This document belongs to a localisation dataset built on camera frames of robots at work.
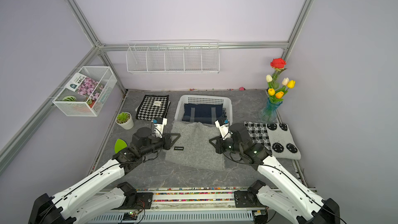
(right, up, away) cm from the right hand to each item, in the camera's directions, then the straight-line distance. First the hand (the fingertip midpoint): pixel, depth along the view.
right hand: (210, 140), depth 74 cm
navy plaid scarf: (-4, +11, +34) cm, 36 cm away
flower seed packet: (-60, +25, +2) cm, 65 cm away
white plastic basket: (-18, +20, +29) cm, 39 cm away
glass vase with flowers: (+34, +24, +6) cm, 42 cm away
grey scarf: (-9, -4, +3) cm, 10 cm away
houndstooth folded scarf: (-39, +16, +32) cm, 53 cm away
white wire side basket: (-66, +19, -3) cm, 69 cm away
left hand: (-15, +1, +1) cm, 15 cm away
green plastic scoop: (-54, -7, +18) cm, 57 cm away
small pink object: (+27, +30, +50) cm, 64 cm away
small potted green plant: (-52, +8, +20) cm, 56 cm away
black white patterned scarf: (+40, -2, +17) cm, 44 cm away
